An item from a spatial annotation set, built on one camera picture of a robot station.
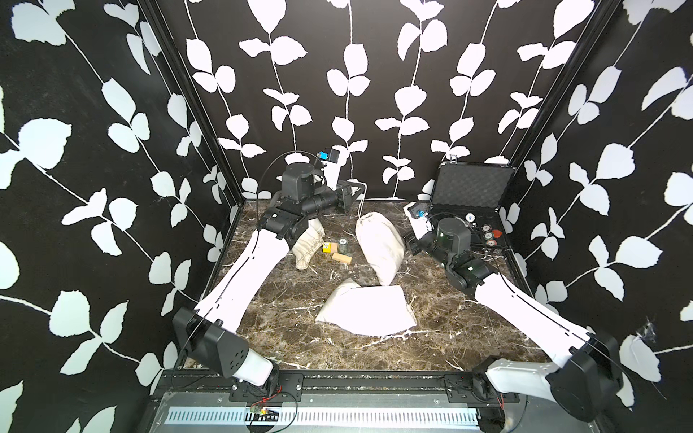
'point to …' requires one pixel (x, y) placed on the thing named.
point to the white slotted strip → (331, 416)
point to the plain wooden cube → (335, 247)
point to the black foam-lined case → (473, 191)
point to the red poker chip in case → (497, 233)
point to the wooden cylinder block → (346, 259)
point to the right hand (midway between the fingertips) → (404, 214)
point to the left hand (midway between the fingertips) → (365, 183)
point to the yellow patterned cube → (327, 248)
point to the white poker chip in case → (470, 217)
